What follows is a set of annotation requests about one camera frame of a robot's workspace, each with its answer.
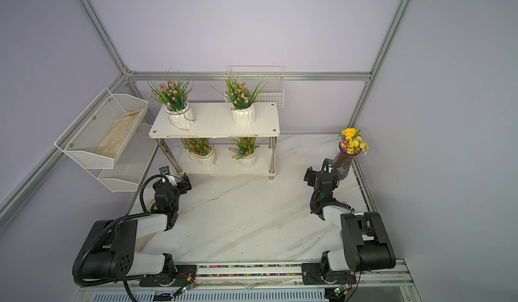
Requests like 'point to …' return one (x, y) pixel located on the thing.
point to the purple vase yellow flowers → (351, 144)
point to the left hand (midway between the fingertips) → (175, 178)
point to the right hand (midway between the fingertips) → (322, 172)
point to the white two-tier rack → (215, 120)
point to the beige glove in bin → (111, 143)
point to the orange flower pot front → (245, 150)
